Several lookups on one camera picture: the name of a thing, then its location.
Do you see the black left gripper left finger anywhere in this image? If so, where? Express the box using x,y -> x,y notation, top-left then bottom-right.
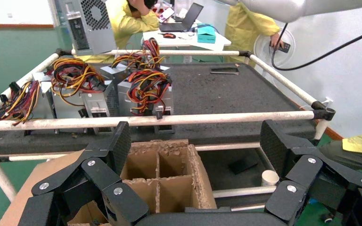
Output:
18,121 -> 150,226

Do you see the white paper cup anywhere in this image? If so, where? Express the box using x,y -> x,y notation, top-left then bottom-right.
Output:
261,169 -> 280,188

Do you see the brown cardboard box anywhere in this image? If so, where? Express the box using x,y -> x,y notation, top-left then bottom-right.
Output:
0,139 -> 217,226

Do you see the black smartphone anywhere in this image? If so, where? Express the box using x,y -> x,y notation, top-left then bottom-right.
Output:
209,66 -> 240,75
269,40 -> 291,54

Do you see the white pipe cart frame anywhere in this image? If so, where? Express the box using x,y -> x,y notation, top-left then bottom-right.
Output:
0,48 -> 337,213

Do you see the silver power supply with cables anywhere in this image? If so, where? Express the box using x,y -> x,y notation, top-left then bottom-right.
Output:
58,0 -> 117,57
49,72 -> 120,135
99,51 -> 147,82
51,57 -> 91,79
117,68 -> 175,135
0,72 -> 56,126
140,37 -> 171,71

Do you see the dark cart lower shelf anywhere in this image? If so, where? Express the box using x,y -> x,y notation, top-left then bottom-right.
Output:
197,146 -> 281,208

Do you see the person in yellow coat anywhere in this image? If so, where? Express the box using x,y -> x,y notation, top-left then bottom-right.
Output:
78,0 -> 160,64
224,3 -> 291,65

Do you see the black laptop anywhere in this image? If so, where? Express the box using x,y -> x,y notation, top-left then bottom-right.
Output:
159,2 -> 205,33

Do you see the teal cardboard box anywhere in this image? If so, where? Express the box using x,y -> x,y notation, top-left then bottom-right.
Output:
197,24 -> 216,44

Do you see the dark grey felt cart deck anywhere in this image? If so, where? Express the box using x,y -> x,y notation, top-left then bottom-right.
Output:
0,62 -> 317,155

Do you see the flat black object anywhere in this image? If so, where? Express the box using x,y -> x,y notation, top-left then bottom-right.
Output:
229,155 -> 259,175

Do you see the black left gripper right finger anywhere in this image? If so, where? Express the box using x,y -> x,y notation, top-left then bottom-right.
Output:
260,119 -> 362,226

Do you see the brown cardboard divider grid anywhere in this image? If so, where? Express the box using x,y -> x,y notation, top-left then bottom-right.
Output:
120,146 -> 200,214

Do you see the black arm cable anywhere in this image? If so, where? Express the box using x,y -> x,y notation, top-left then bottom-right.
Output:
271,23 -> 362,72

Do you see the smartphone with white case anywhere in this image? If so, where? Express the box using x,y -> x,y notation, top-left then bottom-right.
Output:
157,7 -> 175,24

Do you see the white desk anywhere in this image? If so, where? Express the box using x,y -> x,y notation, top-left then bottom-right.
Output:
142,18 -> 232,63

